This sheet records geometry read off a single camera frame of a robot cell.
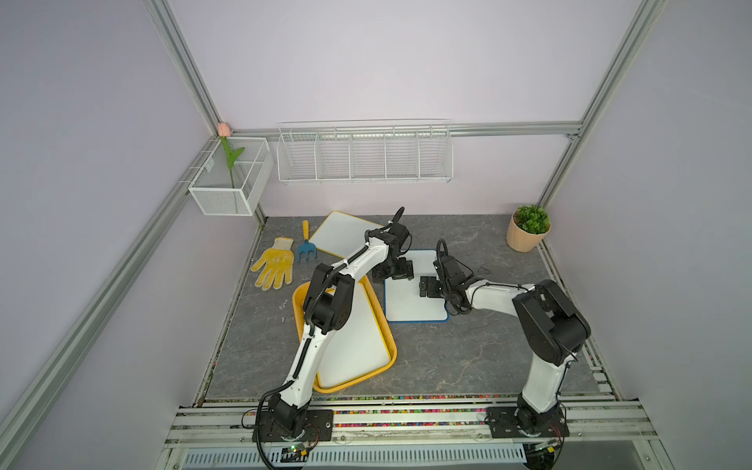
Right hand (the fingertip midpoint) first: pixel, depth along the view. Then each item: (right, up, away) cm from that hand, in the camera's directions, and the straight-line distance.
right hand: (429, 284), depth 100 cm
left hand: (-9, +1, -1) cm, 9 cm away
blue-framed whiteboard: (-9, -5, -4) cm, 11 cm away
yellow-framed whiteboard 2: (-33, +18, +16) cm, 40 cm away
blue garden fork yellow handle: (-46, +13, +12) cm, 49 cm away
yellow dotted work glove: (-55, +7, +7) cm, 56 cm away
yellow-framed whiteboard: (-21, -17, -13) cm, 30 cm away
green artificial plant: (+36, +23, +1) cm, 43 cm away
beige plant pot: (+33, +15, +3) cm, 37 cm away
